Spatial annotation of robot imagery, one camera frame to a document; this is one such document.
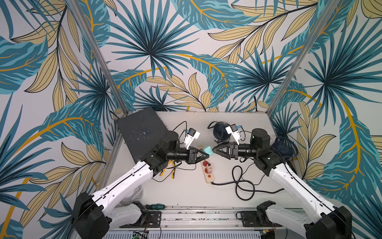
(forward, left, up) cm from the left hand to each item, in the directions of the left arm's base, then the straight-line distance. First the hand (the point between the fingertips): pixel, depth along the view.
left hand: (206, 158), depth 65 cm
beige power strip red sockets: (+1, -4, -25) cm, 25 cm away
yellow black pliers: (+6, +17, -27) cm, 32 cm away
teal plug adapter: (+3, -1, +2) cm, 4 cm away
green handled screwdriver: (-15, +24, -25) cm, 38 cm away
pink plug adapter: (+4, -4, -20) cm, 21 cm away
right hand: (-1, -1, +1) cm, 2 cm away
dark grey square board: (+32, +40, -23) cm, 57 cm away
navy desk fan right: (+25, -58, -28) cm, 69 cm away
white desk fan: (-11, +33, -19) cm, 40 cm away
